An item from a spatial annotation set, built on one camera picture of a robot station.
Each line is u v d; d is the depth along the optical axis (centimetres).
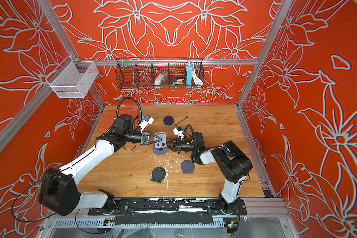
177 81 87
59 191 40
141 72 100
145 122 70
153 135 71
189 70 84
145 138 66
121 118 62
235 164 49
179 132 81
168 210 73
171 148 76
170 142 78
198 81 90
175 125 107
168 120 111
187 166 86
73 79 92
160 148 72
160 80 92
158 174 84
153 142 71
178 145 73
